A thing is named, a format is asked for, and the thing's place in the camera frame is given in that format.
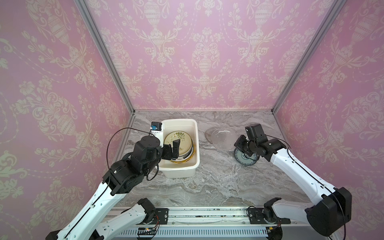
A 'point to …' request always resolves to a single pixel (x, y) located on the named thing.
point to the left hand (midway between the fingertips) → (171, 141)
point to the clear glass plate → (222, 139)
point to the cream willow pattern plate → (185, 143)
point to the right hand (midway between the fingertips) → (234, 143)
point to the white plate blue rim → (184, 158)
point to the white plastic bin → (187, 169)
